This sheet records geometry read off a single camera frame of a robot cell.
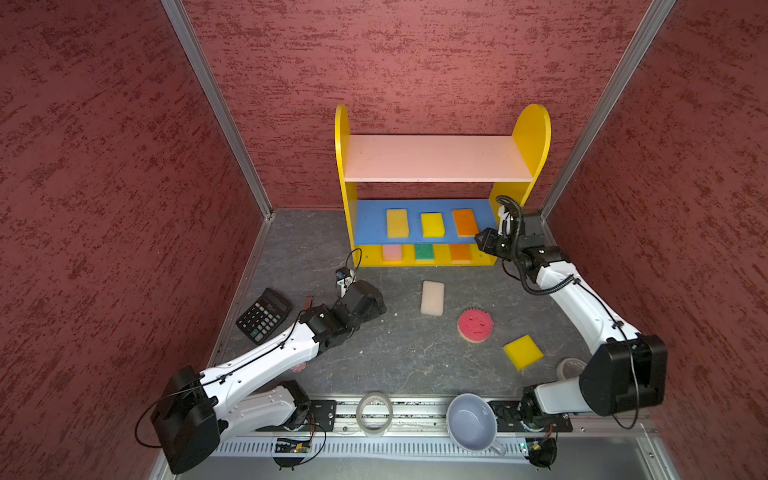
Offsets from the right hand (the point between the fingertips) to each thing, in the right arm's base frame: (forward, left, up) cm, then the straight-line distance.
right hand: (476, 242), depth 85 cm
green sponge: (+11, +13, -19) cm, 25 cm away
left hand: (-15, +31, -8) cm, 36 cm away
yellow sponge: (-26, -12, -19) cm, 34 cm away
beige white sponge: (-8, +12, -20) cm, 25 cm away
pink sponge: (+9, +25, -16) cm, 31 cm away
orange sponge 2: (+10, 0, -19) cm, 22 cm away
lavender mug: (-42, +6, -21) cm, 48 cm away
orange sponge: (+13, 0, -5) cm, 14 cm away
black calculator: (-12, +64, -18) cm, 68 cm away
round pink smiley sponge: (-18, 0, -18) cm, 25 cm away
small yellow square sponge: (+11, +11, -4) cm, 16 cm away
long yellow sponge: (+11, +23, -4) cm, 26 cm away
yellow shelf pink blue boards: (+36, +12, -16) cm, 42 cm away
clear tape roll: (-40, +35, -21) cm, 57 cm away
